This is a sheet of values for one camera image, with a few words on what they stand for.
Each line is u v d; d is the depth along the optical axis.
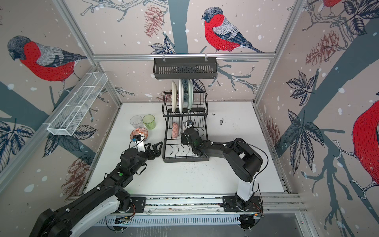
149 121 1.04
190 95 0.76
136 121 1.04
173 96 0.76
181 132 0.90
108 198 0.55
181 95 0.76
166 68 0.95
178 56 1.00
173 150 0.92
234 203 0.74
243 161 0.48
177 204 0.75
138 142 0.70
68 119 0.71
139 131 1.00
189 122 0.81
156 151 0.73
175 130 0.92
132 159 0.62
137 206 0.73
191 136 0.70
